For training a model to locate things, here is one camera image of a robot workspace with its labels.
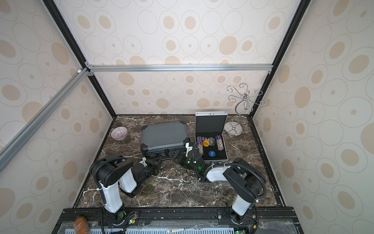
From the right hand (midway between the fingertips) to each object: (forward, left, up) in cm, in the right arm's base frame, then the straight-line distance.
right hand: (177, 154), depth 86 cm
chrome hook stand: (+29, -39, -9) cm, 49 cm away
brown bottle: (-37, +42, -6) cm, 56 cm away
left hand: (-1, +6, -2) cm, 7 cm away
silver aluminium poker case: (+20, -19, 0) cm, 28 cm away
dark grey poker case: (+12, +12, 0) cm, 17 cm away
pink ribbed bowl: (+20, +46, -5) cm, 50 cm away
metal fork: (-34, -12, -10) cm, 37 cm away
